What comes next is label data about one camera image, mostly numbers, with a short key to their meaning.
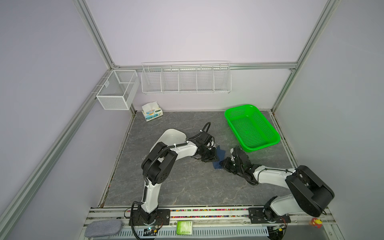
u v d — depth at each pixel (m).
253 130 1.08
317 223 0.67
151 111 1.13
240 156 0.69
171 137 1.04
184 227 0.69
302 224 0.73
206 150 0.81
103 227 0.70
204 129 0.81
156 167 0.52
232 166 0.77
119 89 1.02
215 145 0.99
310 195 0.43
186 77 0.98
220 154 0.92
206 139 0.78
